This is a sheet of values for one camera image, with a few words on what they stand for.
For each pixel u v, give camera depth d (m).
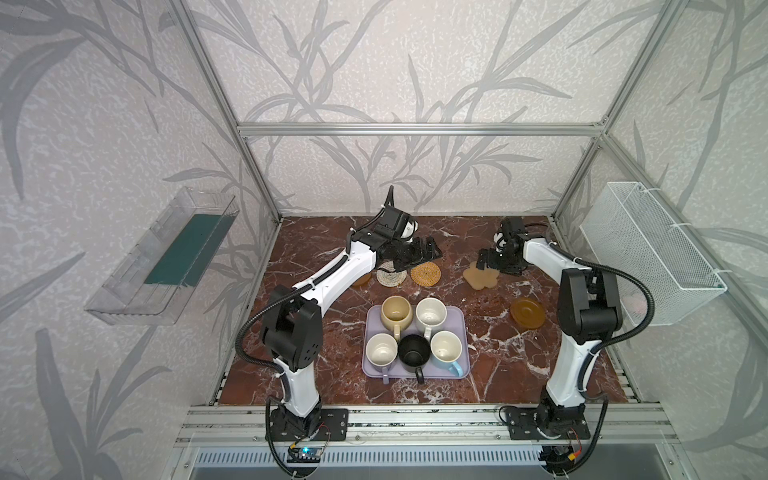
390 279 1.02
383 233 0.67
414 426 0.75
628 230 0.69
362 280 1.01
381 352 0.84
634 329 0.50
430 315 0.91
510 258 0.74
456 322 0.91
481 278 1.01
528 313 0.94
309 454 0.71
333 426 0.74
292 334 0.47
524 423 0.73
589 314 0.53
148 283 0.63
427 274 1.03
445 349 0.85
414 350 0.84
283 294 0.47
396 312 0.91
